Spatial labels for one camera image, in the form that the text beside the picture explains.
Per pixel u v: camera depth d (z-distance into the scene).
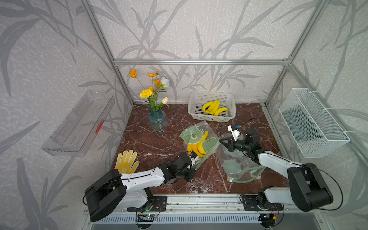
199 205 0.75
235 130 0.77
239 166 0.86
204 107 1.15
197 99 1.19
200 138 0.92
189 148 0.91
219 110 1.15
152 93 0.84
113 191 0.41
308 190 0.42
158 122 0.97
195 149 0.91
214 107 1.15
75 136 0.67
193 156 0.74
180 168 0.65
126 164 0.87
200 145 0.91
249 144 0.69
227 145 0.79
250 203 0.73
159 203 0.73
